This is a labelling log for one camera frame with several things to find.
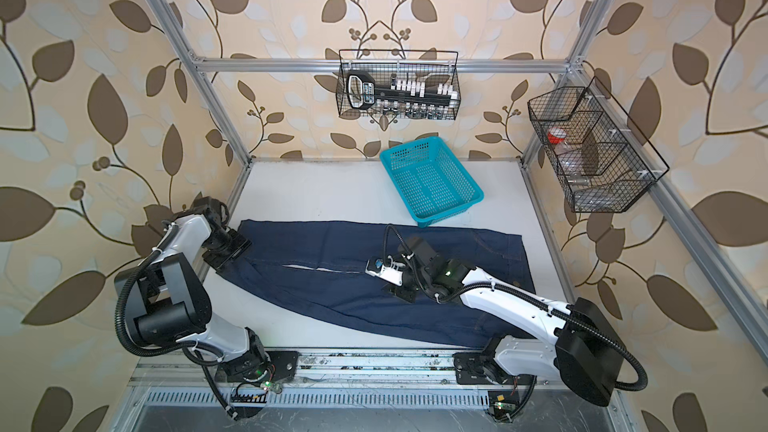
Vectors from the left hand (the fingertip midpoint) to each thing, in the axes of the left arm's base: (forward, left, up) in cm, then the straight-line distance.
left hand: (242, 253), depth 87 cm
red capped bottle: (+25, -88, +27) cm, 96 cm away
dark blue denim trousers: (-1, -22, -6) cm, 23 cm away
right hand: (-8, -43, +3) cm, 44 cm away
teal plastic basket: (+37, -59, -8) cm, 69 cm away
